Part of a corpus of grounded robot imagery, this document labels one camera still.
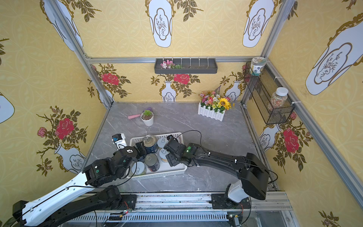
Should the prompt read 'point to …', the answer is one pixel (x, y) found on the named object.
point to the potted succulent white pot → (147, 117)
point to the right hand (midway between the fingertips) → (176, 152)
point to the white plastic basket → (165, 169)
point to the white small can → (139, 168)
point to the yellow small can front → (162, 153)
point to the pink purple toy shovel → (148, 109)
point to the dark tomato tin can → (152, 161)
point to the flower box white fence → (212, 105)
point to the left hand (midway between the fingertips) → (132, 144)
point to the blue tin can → (150, 144)
